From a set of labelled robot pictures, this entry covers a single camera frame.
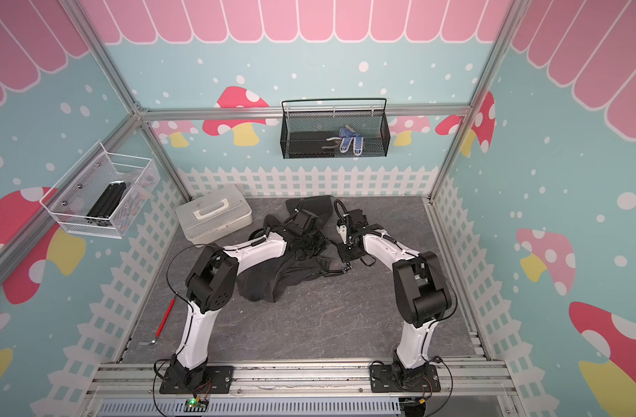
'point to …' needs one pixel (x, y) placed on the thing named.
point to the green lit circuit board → (195, 406)
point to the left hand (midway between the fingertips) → (332, 245)
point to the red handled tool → (168, 313)
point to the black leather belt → (336, 272)
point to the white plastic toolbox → (214, 215)
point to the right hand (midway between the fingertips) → (345, 253)
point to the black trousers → (263, 281)
